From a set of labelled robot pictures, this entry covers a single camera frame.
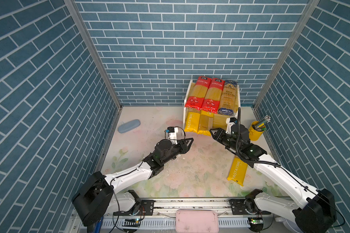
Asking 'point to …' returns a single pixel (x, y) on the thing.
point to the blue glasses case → (129, 125)
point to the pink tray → (196, 221)
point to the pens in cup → (260, 125)
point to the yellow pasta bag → (205, 123)
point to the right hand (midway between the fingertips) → (209, 129)
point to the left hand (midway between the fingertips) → (192, 141)
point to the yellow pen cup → (254, 135)
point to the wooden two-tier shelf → (219, 120)
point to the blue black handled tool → (95, 228)
